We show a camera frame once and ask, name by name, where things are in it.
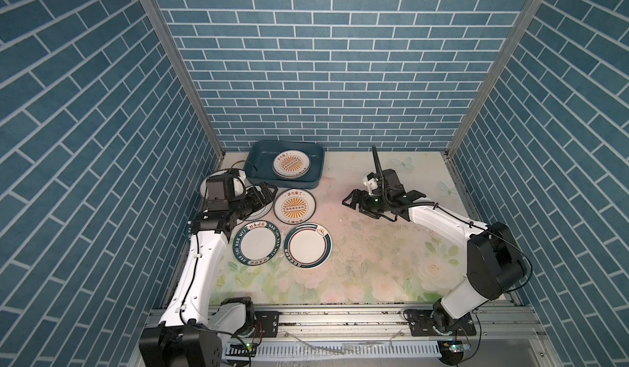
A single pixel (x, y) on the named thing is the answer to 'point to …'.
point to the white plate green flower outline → (260, 213)
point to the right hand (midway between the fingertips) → (347, 203)
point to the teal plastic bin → (258, 164)
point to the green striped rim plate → (308, 246)
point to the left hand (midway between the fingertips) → (269, 192)
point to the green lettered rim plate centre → (256, 242)
